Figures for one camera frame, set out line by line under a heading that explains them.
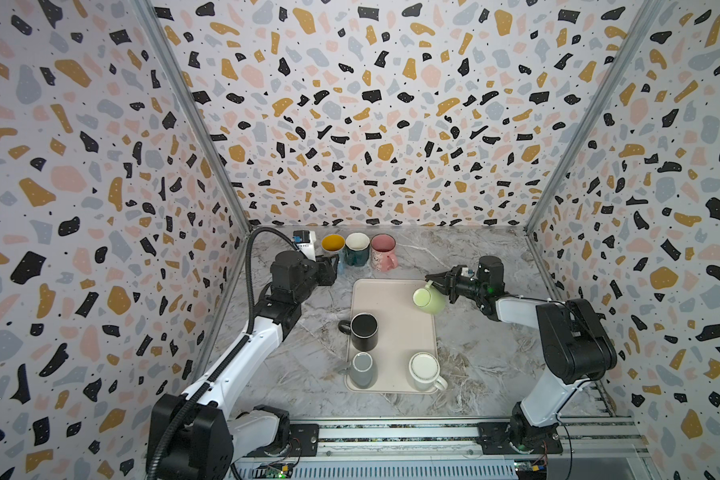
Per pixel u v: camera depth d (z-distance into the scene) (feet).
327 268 2.29
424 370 2.57
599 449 2.44
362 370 2.50
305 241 2.22
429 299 2.75
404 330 3.03
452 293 2.78
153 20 2.30
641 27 2.40
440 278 2.82
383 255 3.29
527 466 2.34
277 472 2.31
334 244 3.45
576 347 1.61
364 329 2.75
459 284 2.74
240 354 1.57
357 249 3.32
